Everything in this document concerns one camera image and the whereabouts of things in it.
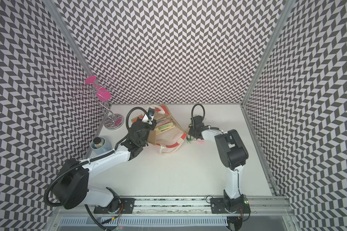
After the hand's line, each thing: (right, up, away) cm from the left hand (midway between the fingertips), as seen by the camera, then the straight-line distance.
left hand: (149, 112), depth 80 cm
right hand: (+27, -16, +21) cm, 38 cm away
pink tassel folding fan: (+32, -20, +16) cm, 41 cm away
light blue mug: (-30, -20, +4) cm, 36 cm away
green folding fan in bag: (+8, -10, +16) cm, 20 cm away
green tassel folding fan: (+24, -19, +18) cm, 35 cm away
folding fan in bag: (+6, -6, +15) cm, 17 cm away
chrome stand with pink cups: (-31, +14, +4) cm, 34 cm away
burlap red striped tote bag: (+9, -15, +13) cm, 22 cm away
